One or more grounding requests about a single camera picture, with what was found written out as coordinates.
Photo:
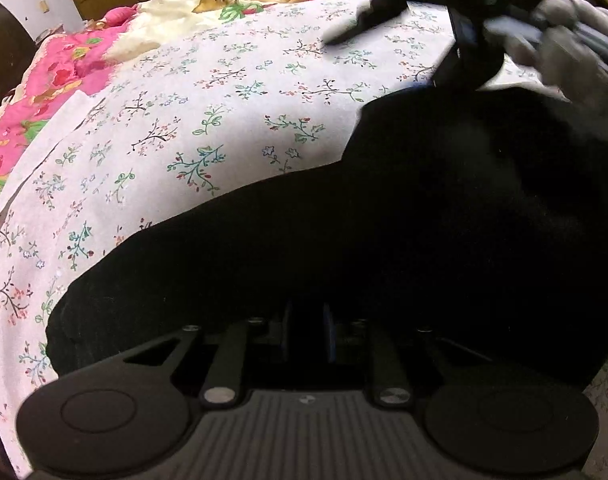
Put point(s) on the white floral bed sheet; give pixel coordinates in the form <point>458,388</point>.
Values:
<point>184,110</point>

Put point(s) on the dark wooden headboard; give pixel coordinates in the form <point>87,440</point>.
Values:
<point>4,50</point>

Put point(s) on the black pants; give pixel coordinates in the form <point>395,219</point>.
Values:
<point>384,210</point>

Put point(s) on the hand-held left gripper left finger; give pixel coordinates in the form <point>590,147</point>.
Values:
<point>287,332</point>

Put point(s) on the pink cartoon printed quilt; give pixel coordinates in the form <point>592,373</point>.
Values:
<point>59,70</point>

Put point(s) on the wall socket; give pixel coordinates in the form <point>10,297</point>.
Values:
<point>44,7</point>

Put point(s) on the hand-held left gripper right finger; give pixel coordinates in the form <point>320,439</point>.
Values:
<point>328,332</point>

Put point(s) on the person's right hand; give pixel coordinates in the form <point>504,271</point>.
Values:
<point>574,60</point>

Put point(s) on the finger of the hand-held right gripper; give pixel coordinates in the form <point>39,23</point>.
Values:
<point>459,35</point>
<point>379,5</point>

